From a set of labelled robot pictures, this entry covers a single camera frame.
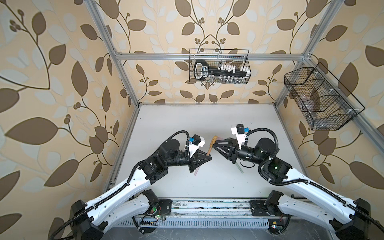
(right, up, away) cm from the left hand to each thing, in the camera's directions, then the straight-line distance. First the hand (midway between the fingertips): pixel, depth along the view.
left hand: (211, 157), depth 63 cm
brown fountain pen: (+1, +7, -4) cm, 8 cm away
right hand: (+1, +5, -3) cm, 6 cm away
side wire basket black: (+58, +24, +10) cm, 63 cm away
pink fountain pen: (-6, -15, +24) cm, 28 cm away
